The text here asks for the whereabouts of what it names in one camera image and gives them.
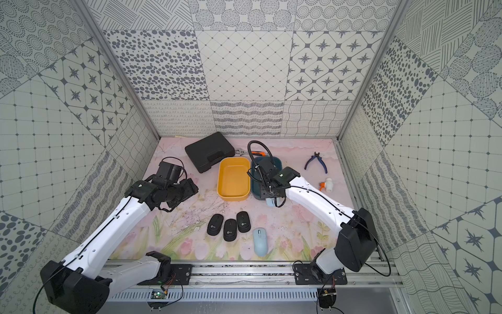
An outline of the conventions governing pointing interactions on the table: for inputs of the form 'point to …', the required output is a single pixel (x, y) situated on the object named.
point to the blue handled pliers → (321, 159)
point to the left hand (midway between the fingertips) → (197, 191)
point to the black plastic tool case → (207, 152)
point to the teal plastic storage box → (256, 185)
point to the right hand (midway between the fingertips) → (272, 192)
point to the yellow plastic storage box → (233, 180)
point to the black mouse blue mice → (244, 222)
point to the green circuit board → (157, 294)
